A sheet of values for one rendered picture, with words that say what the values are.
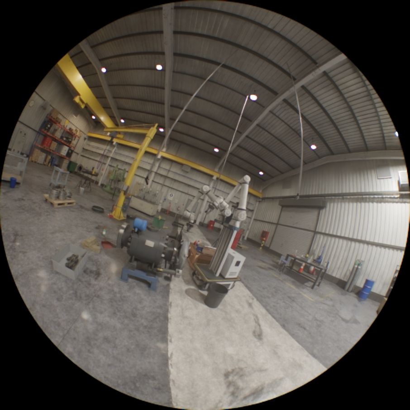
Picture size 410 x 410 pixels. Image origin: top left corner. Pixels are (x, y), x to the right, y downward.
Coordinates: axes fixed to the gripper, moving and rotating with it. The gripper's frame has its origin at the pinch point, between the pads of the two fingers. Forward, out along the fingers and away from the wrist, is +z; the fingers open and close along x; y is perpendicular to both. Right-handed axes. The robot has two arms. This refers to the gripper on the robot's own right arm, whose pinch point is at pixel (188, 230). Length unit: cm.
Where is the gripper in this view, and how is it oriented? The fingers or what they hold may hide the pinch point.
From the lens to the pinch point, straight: 227.2
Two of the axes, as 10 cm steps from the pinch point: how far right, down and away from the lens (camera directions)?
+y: -4.9, -2.8, -8.3
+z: -3.2, 9.4, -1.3
